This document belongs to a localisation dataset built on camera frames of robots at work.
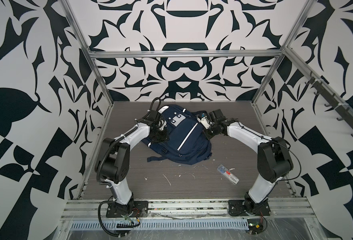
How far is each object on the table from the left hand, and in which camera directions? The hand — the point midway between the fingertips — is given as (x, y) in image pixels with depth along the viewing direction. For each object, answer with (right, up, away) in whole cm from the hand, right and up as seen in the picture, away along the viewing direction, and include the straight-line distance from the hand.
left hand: (170, 137), depth 90 cm
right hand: (+21, +4, +2) cm, 22 cm away
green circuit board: (+40, -39, -19) cm, 60 cm away
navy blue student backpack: (+10, -4, -1) cm, 11 cm away
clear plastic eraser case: (+32, -20, -6) cm, 39 cm away
